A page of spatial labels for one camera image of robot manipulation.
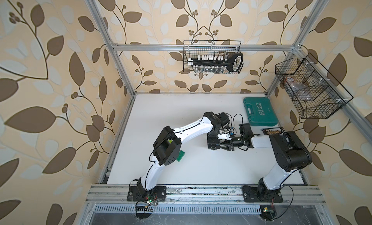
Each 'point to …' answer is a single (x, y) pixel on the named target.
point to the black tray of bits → (273, 131)
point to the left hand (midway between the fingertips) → (215, 140)
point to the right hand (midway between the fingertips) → (217, 145)
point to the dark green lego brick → (180, 155)
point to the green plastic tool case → (260, 111)
